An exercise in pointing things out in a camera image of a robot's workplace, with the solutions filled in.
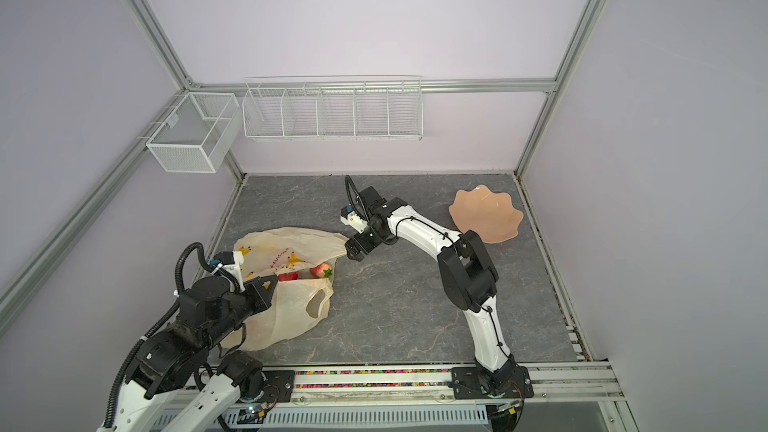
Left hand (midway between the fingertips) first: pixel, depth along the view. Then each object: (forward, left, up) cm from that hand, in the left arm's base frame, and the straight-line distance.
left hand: (279, 282), depth 69 cm
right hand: (+17, -18, -14) cm, 28 cm away
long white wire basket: (+59, -12, +7) cm, 61 cm away
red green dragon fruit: (+8, +2, -14) cm, 16 cm away
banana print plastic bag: (+16, +10, -13) cm, 23 cm away
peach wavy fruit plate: (+31, -63, -20) cm, 74 cm away
